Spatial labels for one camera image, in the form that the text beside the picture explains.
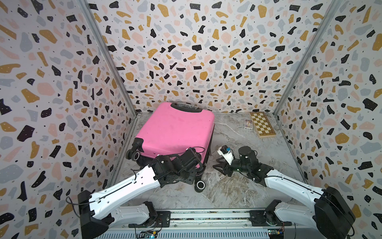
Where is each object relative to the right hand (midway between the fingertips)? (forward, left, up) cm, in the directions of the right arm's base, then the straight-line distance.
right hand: (216, 163), depth 79 cm
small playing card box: (+40, -26, -12) cm, 49 cm away
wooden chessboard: (+36, -37, -12) cm, 53 cm away
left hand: (-8, +11, +5) cm, 15 cm away
